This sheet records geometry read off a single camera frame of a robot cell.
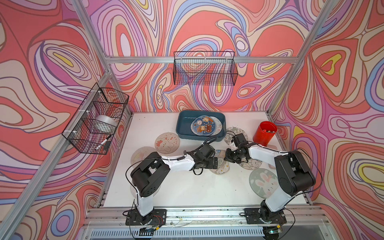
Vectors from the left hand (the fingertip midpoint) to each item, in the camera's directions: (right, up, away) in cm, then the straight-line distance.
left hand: (214, 164), depth 89 cm
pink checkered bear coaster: (-31, +12, +13) cm, 36 cm away
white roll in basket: (-55, +24, -20) cm, 63 cm away
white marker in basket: (-58, +14, -19) cm, 62 cm away
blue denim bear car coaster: (-5, +23, +19) cm, 31 cm away
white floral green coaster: (+14, +19, +19) cm, 30 cm away
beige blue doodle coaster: (+5, -1, +1) cm, 6 cm away
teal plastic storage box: (-20, +29, +24) cm, 43 cm away
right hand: (+7, +1, +3) cm, 8 cm away
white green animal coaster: (+24, 0, +2) cm, 24 cm away
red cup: (+31, +19, +2) cm, 37 cm away
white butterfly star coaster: (+7, +24, +22) cm, 33 cm away
